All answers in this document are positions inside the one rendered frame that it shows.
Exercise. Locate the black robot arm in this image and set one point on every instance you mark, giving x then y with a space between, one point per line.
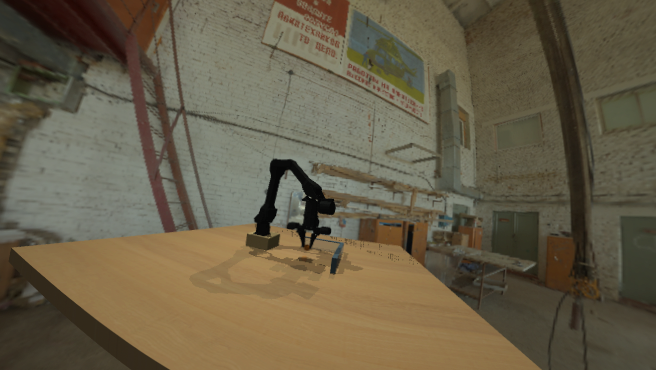
268 212

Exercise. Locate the blue l-shaped low wall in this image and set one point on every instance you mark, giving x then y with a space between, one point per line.
335 256

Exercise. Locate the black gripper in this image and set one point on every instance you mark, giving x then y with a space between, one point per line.
309 223

